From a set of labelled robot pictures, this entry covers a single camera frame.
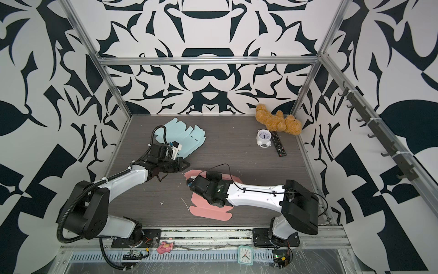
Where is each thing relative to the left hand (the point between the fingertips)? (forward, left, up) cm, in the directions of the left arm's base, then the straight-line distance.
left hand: (188, 161), depth 88 cm
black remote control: (+11, -52, -7) cm, 54 cm away
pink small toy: (-36, +8, -6) cm, 37 cm away
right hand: (-7, -12, +3) cm, 14 cm away
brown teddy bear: (+27, -50, -2) cm, 57 cm away
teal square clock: (-39, -24, -7) cm, 47 cm away
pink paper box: (-21, -7, -9) cm, 24 cm away
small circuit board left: (-37, +21, -12) cm, 45 cm away
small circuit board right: (-41, -40, -10) cm, 58 cm away
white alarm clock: (+19, -43, -6) cm, 48 cm away
